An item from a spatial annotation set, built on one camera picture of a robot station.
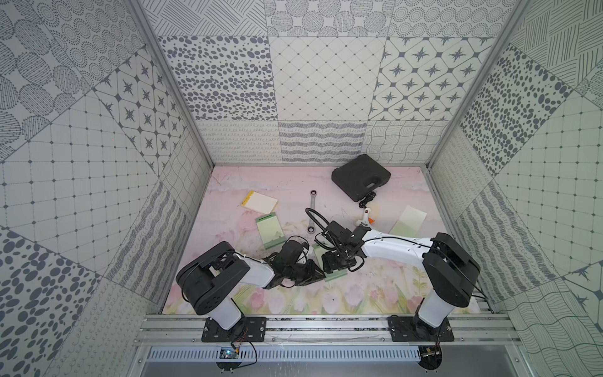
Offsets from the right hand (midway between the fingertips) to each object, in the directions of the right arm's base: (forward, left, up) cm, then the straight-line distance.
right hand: (334, 271), depth 86 cm
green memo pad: (+15, +25, +1) cm, 30 cm away
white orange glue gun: (+22, -15, +1) cm, 26 cm away
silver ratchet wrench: (+18, +9, +1) cm, 20 cm away
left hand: (-5, +1, +2) cm, 6 cm away
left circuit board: (-25, +34, -2) cm, 42 cm away
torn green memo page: (+23, -34, -3) cm, 41 cm away
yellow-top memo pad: (+31, +33, 0) cm, 46 cm away
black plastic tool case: (+47, -15, +1) cm, 50 cm away
